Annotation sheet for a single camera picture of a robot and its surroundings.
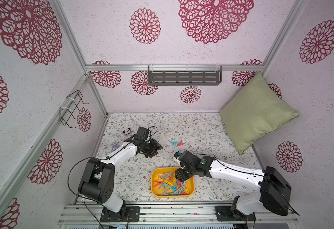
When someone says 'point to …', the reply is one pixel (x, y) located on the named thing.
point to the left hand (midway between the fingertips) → (161, 149)
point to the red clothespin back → (171, 179)
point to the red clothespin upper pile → (180, 143)
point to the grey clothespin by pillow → (165, 175)
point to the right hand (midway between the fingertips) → (176, 174)
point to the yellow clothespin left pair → (159, 180)
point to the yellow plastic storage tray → (157, 192)
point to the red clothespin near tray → (182, 193)
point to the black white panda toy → (127, 131)
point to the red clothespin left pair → (159, 182)
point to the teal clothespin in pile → (174, 143)
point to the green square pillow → (255, 110)
